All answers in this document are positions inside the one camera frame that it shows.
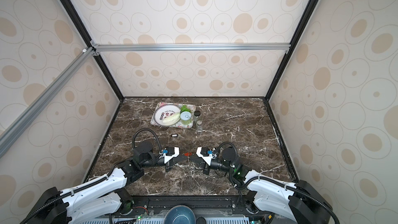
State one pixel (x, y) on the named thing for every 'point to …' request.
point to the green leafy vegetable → (184, 108)
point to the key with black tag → (174, 135)
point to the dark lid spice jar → (197, 113)
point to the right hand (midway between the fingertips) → (192, 158)
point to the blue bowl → (180, 214)
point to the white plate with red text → (163, 110)
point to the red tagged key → (188, 154)
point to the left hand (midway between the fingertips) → (188, 158)
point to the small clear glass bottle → (199, 128)
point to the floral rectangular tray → (192, 107)
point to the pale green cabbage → (172, 118)
